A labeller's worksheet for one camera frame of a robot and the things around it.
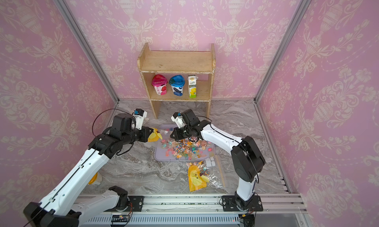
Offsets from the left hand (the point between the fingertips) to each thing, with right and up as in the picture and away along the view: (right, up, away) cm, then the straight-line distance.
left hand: (153, 130), depth 74 cm
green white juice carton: (+20, +25, +11) cm, 34 cm away
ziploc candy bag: (0, -3, +3) cm, 5 cm away
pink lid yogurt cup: (+1, +27, +13) cm, 30 cm away
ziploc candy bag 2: (+28, -26, +7) cm, 39 cm away
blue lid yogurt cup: (+11, +27, +13) cm, 32 cm away
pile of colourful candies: (+17, -14, +18) cm, 28 cm away
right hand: (+8, -4, +9) cm, 13 cm away
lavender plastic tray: (0, -16, +17) cm, 23 cm away
